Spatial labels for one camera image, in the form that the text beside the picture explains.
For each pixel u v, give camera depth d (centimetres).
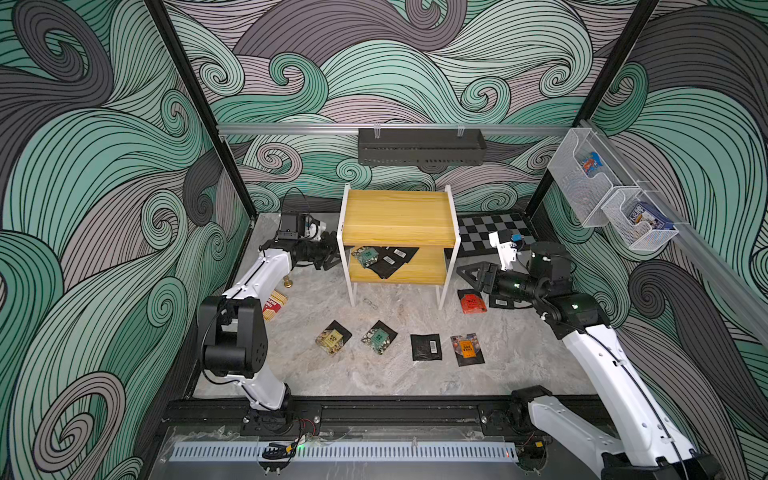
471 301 95
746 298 50
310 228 83
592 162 83
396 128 93
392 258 86
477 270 62
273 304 92
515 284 58
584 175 79
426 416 75
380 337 87
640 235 63
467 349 85
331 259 79
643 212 67
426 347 85
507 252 62
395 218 74
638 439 38
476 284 62
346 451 70
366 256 86
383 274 83
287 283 98
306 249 74
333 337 88
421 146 98
